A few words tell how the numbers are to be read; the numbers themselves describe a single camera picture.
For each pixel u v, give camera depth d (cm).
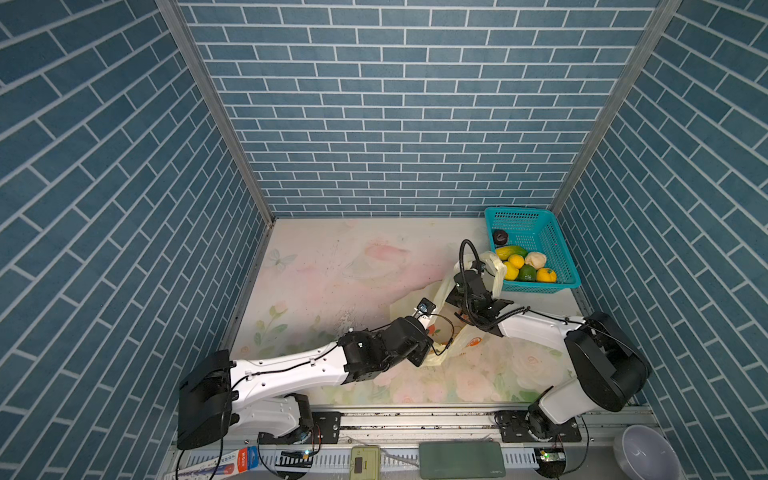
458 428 75
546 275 99
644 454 71
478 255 78
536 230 116
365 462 68
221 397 40
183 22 72
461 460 69
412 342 54
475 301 70
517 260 102
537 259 102
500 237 109
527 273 99
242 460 69
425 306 64
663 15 71
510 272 99
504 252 106
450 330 90
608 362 45
